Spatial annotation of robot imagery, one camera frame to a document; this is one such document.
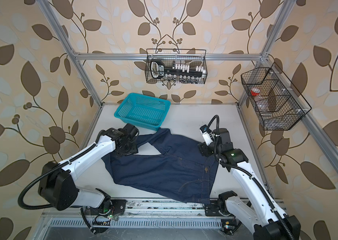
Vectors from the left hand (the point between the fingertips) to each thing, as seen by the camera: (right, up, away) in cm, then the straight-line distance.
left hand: (133, 151), depth 83 cm
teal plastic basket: (-2, +25, +34) cm, 42 cm away
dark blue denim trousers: (+26, -11, +2) cm, 29 cm away
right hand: (+40, +5, -4) cm, 41 cm away
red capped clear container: (+68, +33, -2) cm, 75 cm away
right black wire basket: (+75, +25, -10) cm, 79 cm away
